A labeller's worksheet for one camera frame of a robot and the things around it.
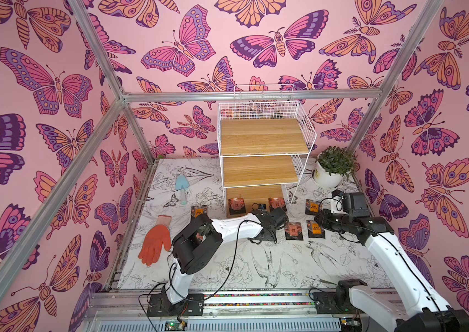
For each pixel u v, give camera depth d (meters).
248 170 0.85
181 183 1.10
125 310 0.73
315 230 0.92
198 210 0.98
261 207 0.83
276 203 1.00
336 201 0.69
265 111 0.85
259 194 1.03
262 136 0.71
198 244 0.50
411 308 0.41
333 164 0.94
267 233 0.64
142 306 0.70
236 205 0.99
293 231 0.92
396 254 0.47
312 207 1.00
